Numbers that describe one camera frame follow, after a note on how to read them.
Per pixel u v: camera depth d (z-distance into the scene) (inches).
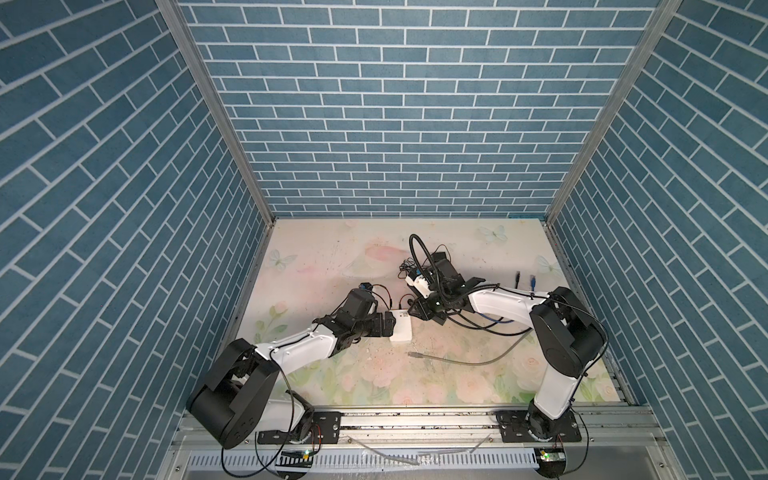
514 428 29.0
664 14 27.8
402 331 34.8
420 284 33.3
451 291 28.5
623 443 29.6
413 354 33.8
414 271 33.2
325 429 29.0
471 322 36.5
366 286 31.9
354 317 26.9
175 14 27.5
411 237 30.5
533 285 40.1
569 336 19.2
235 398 16.5
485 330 35.9
